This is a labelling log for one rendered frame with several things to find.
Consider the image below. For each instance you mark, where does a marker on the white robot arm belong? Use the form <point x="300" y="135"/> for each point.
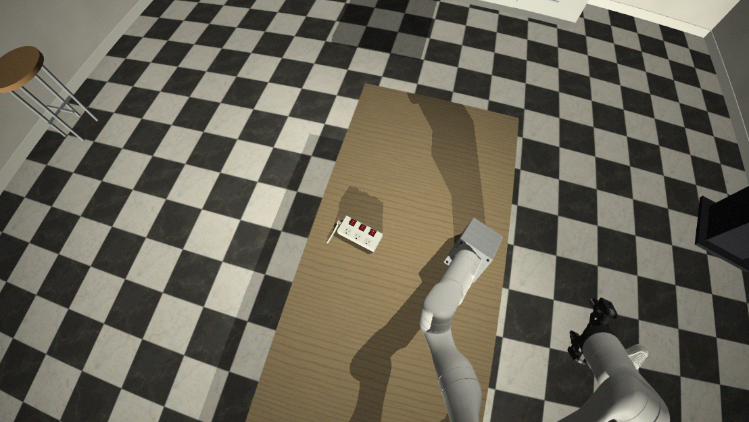
<point x="623" y="394"/>

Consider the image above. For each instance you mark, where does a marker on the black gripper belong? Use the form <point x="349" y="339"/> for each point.
<point x="594" y="326"/>

